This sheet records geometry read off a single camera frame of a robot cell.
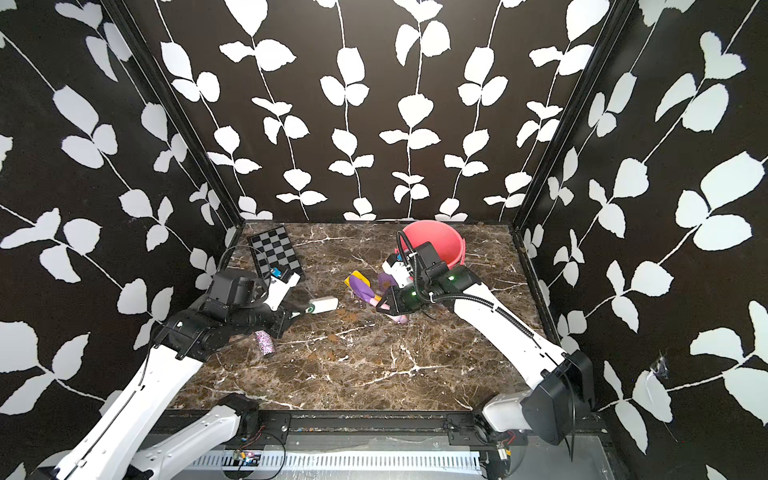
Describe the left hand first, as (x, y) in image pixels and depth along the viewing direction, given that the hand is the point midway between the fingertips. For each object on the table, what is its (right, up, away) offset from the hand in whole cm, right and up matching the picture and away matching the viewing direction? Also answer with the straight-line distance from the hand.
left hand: (302, 307), depth 71 cm
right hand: (+18, +1, +2) cm, 18 cm away
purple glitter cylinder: (-16, -13, +15) cm, 25 cm away
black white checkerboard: (-23, +14, +38) cm, 46 cm away
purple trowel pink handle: (+23, -2, -2) cm, 23 cm away
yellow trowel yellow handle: (+12, +4, +13) cm, 18 cm away
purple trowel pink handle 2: (+19, +3, +31) cm, 37 cm away
